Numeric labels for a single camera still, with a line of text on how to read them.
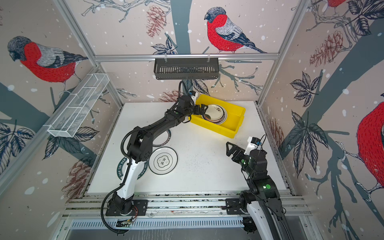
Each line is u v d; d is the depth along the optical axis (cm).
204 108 89
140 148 59
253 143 64
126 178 61
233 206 73
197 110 87
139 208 73
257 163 52
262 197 49
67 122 71
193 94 88
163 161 90
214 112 110
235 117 110
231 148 67
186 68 107
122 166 88
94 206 76
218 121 104
